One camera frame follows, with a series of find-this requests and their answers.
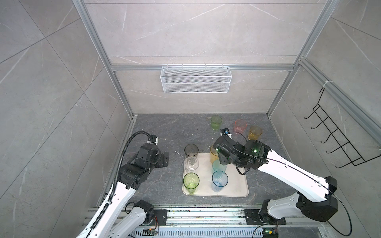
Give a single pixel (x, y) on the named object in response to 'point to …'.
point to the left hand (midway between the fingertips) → (157, 150)
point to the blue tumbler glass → (220, 179)
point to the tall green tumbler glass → (191, 181)
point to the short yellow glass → (254, 133)
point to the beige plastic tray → (202, 180)
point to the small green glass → (216, 120)
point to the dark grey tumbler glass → (191, 149)
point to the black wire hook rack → (353, 154)
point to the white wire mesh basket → (195, 79)
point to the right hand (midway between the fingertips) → (224, 152)
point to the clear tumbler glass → (191, 163)
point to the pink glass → (239, 126)
